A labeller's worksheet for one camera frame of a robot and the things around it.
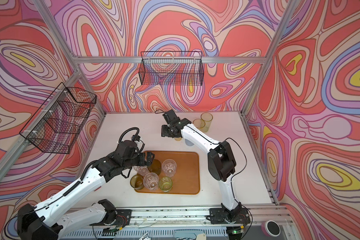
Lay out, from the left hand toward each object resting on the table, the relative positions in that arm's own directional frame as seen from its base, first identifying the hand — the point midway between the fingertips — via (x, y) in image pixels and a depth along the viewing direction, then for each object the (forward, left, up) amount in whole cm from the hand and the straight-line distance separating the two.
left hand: (149, 154), depth 78 cm
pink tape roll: (-32, -57, -12) cm, 67 cm away
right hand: (+15, -8, -4) cm, 18 cm away
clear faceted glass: (-2, +7, -15) cm, 17 cm away
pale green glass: (-10, -8, -16) cm, 21 cm away
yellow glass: (+20, -15, -14) cm, 28 cm away
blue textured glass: (+17, -22, -16) cm, 32 cm away
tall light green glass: (+30, -35, -3) cm, 46 cm away
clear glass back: (-9, +1, -15) cm, 18 cm away
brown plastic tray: (-4, -14, -14) cm, 21 cm away
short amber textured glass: (-10, +9, -15) cm, 20 cm away
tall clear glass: (-1, -9, -14) cm, 17 cm away
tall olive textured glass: (-2, -1, -12) cm, 12 cm away
